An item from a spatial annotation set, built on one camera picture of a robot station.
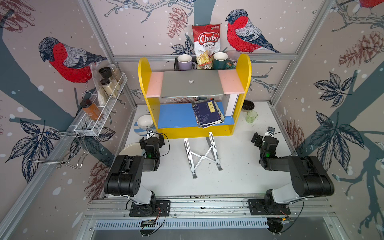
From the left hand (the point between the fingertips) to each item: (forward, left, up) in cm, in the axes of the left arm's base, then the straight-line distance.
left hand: (153, 132), depth 93 cm
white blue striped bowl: (+11, +11, -5) cm, 16 cm away
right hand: (0, -70, -1) cm, 70 cm away
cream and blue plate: (-8, +13, -8) cm, 17 cm away
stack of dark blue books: (+10, -35, +7) cm, 37 cm away
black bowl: (+29, -68, -5) cm, 74 cm away
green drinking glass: (+19, -69, -6) cm, 72 cm away
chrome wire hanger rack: (-25, +25, +27) cm, 44 cm away
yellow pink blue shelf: (+6, -14, +5) cm, 16 cm away
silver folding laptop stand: (-15, -27, -8) cm, 31 cm away
